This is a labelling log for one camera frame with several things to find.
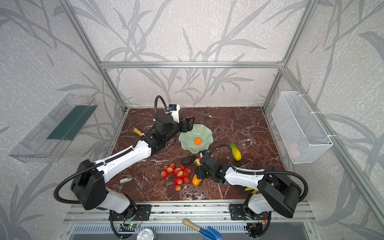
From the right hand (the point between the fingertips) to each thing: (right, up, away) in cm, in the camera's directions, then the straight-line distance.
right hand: (199, 166), depth 87 cm
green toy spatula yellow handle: (-43, +19, +17) cm, 50 cm away
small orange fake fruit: (-1, +13, +10) cm, 17 cm away
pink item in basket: (+48, +12, -14) cm, 51 cm away
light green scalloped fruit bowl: (-9, +14, +14) cm, 21 cm away
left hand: (-3, +31, -8) cm, 32 cm away
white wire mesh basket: (+44, +19, -27) cm, 55 cm away
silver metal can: (-22, -22, -24) cm, 39 cm away
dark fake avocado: (-7, +3, +2) cm, 8 cm away
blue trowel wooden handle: (+5, -25, -19) cm, 32 cm away
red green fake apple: (-2, +2, 0) cm, 3 cm away
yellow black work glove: (+27, -10, -8) cm, 30 cm away
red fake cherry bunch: (-10, -3, -8) cm, 13 cm away
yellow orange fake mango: (-2, -7, -6) cm, 9 cm away
